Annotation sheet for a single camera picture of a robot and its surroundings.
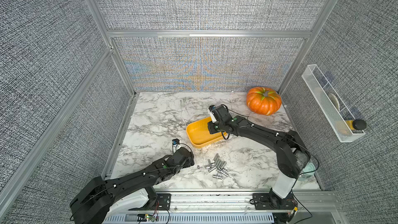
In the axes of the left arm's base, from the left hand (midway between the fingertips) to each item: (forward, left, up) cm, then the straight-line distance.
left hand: (192, 156), depth 83 cm
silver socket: (-4, -3, -4) cm, 7 cm away
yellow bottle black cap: (-1, -66, +30) cm, 73 cm away
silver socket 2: (-3, -16, -5) cm, 17 cm away
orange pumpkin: (+32, -46, +7) cm, 57 cm away
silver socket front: (-10, -13, -3) cm, 16 cm away
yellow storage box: (+18, -4, -7) cm, 20 cm away
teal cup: (-10, -56, +5) cm, 58 cm away
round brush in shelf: (+12, -66, +29) cm, 73 cm away
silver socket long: (0, -14, -5) cm, 15 cm away
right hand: (+18, -9, +7) cm, 21 cm away
